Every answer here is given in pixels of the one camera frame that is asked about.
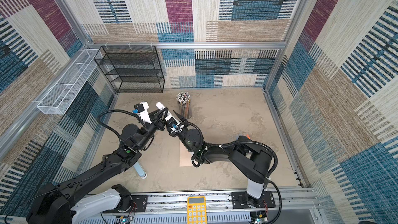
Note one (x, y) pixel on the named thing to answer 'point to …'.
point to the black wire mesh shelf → (132, 69)
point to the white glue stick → (160, 107)
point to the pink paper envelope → (185, 156)
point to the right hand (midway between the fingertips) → (171, 114)
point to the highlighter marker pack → (245, 135)
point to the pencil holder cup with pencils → (184, 100)
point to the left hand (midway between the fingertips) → (166, 107)
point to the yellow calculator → (196, 212)
